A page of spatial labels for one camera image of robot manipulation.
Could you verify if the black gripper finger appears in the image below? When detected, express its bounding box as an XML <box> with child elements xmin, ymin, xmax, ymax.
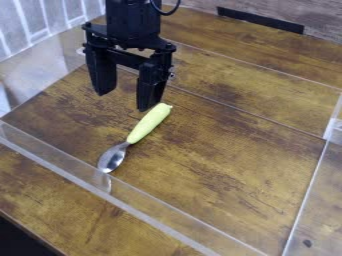
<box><xmin>84</xmin><ymin>44</ymin><xmax>118</xmax><ymax>96</ymax></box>
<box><xmin>136</xmin><ymin>52</ymin><xmax>172</xmax><ymax>112</ymax></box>

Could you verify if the black strip on table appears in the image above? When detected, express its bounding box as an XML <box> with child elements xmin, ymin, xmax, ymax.
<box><xmin>216</xmin><ymin>6</ymin><xmax>305</xmax><ymax>34</ymax></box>

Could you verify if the clear acrylic left barrier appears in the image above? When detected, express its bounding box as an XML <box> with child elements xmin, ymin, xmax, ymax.
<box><xmin>0</xmin><ymin>27</ymin><xmax>86</xmax><ymax>117</ymax></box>

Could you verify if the spoon with yellow-green handle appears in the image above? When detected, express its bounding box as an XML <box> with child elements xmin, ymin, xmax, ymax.
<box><xmin>98</xmin><ymin>103</ymin><xmax>172</xmax><ymax>173</ymax></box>

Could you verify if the clear acrylic right barrier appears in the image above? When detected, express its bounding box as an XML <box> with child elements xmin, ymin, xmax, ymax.
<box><xmin>282</xmin><ymin>94</ymin><xmax>342</xmax><ymax>256</ymax></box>

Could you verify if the clear acrylic barrier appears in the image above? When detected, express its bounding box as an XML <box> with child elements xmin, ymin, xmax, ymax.
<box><xmin>282</xmin><ymin>94</ymin><xmax>342</xmax><ymax>256</ymax></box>
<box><xmin>0</xmin><ymin>120</ymin><xmax>267</xmax><ymax>256</ymax></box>
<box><xmin>0</xmin><ymin>27</ymin><xmax>86</xmax><ymax>117</ymax></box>

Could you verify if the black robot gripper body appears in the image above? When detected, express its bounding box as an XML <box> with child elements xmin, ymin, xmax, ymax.
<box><xmin>83</xmin><ymin>0</ymin><xmax>176</xmax><ymax>71</ymax></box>

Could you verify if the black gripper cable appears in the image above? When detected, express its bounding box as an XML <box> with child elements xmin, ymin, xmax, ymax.
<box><xmin>148</xmin><ymin>0</ymin><xmax>183</xmax><ymax>17</ymax></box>

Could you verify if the clear acrylic front barrier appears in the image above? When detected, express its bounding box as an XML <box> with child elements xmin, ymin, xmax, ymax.
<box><xmin>0</xmin><ymin>120</ymin><xmax>267</xmax><ymax>256</ymax></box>

